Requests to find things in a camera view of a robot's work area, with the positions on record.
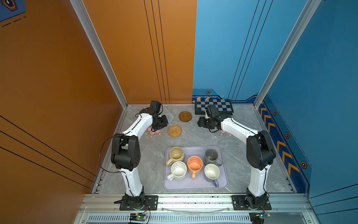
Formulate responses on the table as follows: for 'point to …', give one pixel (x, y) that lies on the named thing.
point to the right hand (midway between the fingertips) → (201, 122)
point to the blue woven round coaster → (169, 117)
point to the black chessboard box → (224, 106)
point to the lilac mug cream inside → (211, 172)
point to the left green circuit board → (137, 217)
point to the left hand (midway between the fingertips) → (167, 122)
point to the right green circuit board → (258, 217)
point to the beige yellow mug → (176, 154)
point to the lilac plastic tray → (201, 182)
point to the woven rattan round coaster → (175, 131)
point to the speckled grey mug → (211, 156)
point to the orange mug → (195, 165)
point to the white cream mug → (178, 171)
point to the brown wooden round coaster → (185, 116)
